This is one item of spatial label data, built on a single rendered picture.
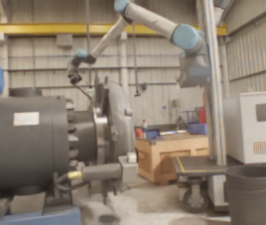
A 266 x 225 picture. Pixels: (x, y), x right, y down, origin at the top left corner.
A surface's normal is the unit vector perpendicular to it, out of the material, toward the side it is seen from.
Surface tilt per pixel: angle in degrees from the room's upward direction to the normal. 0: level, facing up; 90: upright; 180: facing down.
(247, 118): 90
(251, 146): 90
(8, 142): 87
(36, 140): 87
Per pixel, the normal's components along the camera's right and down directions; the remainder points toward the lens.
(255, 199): -0.46, 0.04
